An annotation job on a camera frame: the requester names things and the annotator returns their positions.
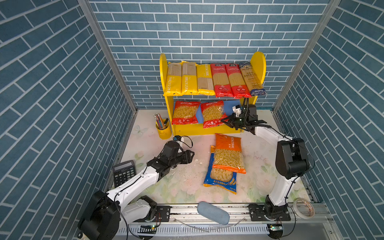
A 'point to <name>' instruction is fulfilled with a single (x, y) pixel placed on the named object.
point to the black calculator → (123, 172)
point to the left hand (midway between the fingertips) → (191, 153)
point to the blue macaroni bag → (222, 179)
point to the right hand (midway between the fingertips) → (220, 119)
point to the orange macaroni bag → (228, 154)
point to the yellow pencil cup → (164, 128)
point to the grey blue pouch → (213, 213)
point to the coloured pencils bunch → (160, 122)
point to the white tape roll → (298, 211)
